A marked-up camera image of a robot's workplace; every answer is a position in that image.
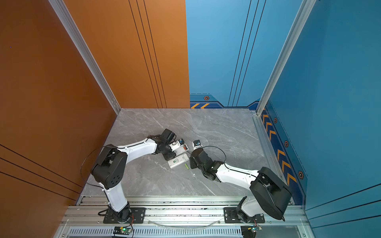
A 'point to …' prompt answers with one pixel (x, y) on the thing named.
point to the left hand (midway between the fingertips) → (172, 151)
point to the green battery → (186, 166)
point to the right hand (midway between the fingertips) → (190, 156)
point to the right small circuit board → (256, 228)
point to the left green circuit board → (122, 230)
